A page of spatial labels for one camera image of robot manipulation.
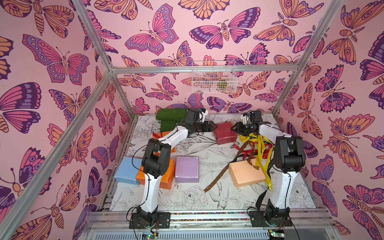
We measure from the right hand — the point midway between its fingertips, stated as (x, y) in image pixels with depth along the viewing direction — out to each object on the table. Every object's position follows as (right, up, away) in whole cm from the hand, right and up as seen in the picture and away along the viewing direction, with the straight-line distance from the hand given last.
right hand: (235, 128), depth 102 cm
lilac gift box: (-32, -24, -17) cm, 43 cm away
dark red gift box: (-7, -4, -2) cm, 8 cm away
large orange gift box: (-42, -27, -24) cm, 55 cm away
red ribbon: (+7, -16, -2) cm, 18 cm away
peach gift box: (0, -26, -18) cm, 32 cm away
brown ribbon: (+9, -18, -7) cm, 21 cm away
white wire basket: (-15, +33, -7) cm, 37 cm away
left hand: (-14, +1, -8) cm, 16 cm away
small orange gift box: (-37, -9, -39) cm, 54 cm away
